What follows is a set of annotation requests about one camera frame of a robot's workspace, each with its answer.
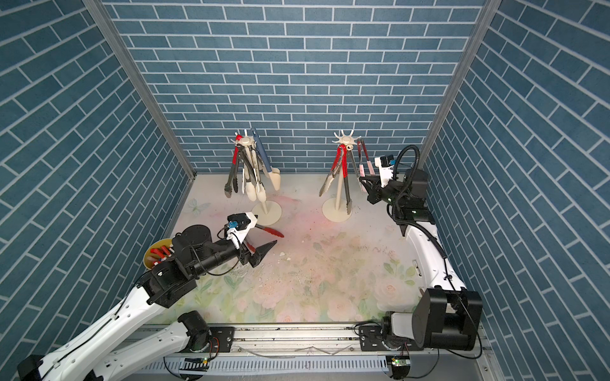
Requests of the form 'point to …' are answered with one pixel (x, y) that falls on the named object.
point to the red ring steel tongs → (233, 171)
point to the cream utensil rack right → (335, 210)
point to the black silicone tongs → (249, 169)
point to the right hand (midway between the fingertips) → (366, 179)
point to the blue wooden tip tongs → (273, 173)
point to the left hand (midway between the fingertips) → (271, 230)
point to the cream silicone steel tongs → (260, 186)
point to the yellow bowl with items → (157, 252)
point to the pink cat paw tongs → (370, 165)
